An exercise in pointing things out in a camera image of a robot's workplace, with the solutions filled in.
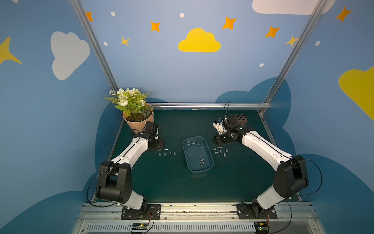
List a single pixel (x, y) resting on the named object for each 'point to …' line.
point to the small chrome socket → (165, 154)
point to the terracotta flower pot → (137, 121)
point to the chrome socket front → (159, 154)
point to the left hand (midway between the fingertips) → (159, 143)
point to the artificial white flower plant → (131, 101)
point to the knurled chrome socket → (166, 149)
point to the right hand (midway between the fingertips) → (217, 138)
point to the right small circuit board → (261, 227)
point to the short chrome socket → (216, 152)
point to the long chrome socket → (224, 155)
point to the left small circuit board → (140, 226)
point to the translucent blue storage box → (198, 155)
